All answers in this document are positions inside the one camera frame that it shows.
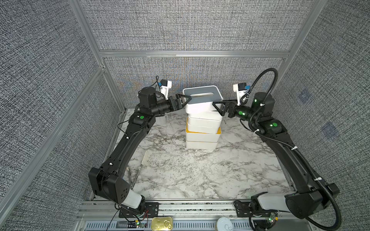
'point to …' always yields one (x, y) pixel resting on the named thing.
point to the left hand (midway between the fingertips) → (189, 98)
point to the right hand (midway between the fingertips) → (219, 98)
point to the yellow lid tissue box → (202, 136)
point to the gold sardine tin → (162, 224)
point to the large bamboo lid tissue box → (201, 145)
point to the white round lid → (224, 224)
